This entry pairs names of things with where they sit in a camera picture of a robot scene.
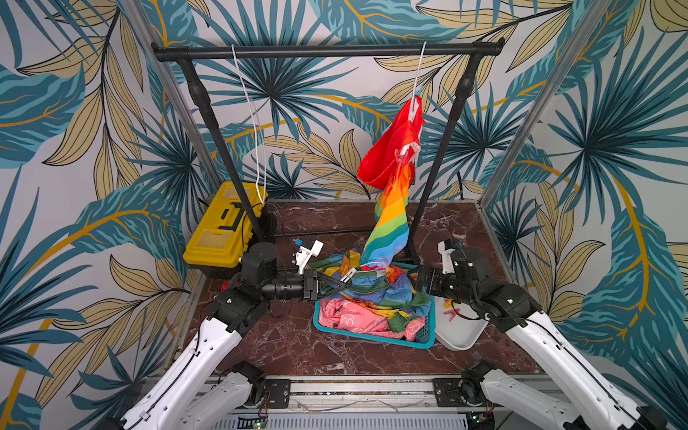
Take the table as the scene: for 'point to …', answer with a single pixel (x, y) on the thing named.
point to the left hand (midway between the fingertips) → (341, 294)
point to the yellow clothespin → (449, 303)
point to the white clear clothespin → (349, 274)
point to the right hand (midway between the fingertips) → (420, 276)
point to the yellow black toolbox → (223, 233)
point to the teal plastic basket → (425, 336)
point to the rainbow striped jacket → (391, 290)
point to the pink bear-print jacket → (346, 315)
